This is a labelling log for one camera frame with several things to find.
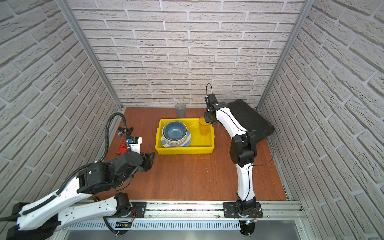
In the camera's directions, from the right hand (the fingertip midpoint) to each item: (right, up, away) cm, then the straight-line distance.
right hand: (211, 116), depth 95 cm
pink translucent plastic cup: (-5, -6, -1) cm, 8 cm away
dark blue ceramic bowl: (-24, -9, -3) cm, 26 cm away
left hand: (-30, -18, -29) cm, 46 cm away
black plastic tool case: (+29, -2, +10) cm, 31 cm away
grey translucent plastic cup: (-22, +6, +11) cm, 25 cm away
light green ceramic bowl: (-23, -16, -9) cm, 30 cm away
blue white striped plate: (-16, -17, -2) cm, 24 cm away
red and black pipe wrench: (-59, -21, +1) cm, 63 cm away
